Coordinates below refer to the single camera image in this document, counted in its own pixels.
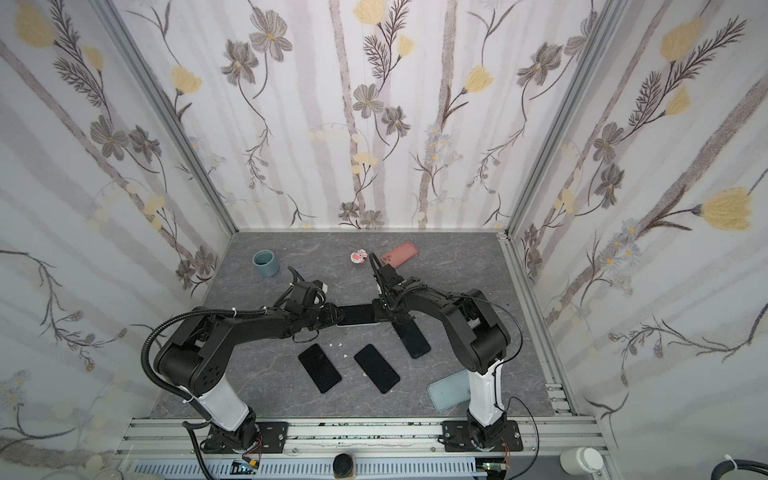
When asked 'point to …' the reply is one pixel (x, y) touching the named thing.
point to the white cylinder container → (581, 460)
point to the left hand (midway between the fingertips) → (339, 308)
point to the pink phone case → (400, 254)
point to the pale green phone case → (450, 391)
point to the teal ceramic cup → (265, 262)
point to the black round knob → (342, 465)
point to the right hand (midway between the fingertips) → (372, 309)
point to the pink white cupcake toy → (359, 257)
